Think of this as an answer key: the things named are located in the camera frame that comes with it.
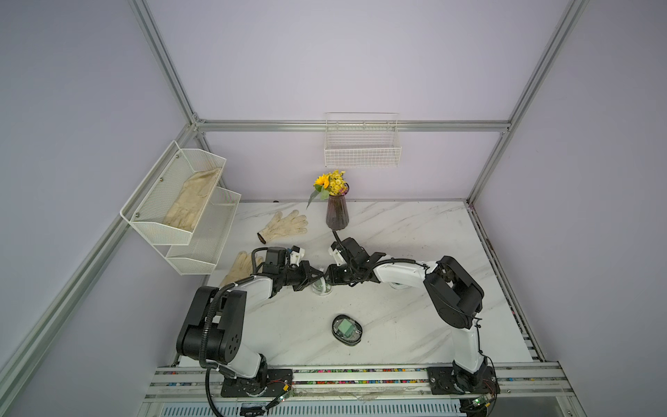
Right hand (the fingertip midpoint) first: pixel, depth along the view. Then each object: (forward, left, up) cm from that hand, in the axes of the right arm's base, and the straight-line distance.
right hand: (327, 281), depth 92 cm
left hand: (0, +1, +4) cm, 4 cm away
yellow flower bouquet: (+28, -3, +22) cm, 36 cm away
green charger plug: (-16, -6, -1) cm, 17 cm away
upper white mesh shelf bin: (+12, +48, +28) cm, 57 cm away
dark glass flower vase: (+28, -4, +7) cm, 29 cm away
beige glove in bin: (+15, +42, +28) cm, 52 cm away
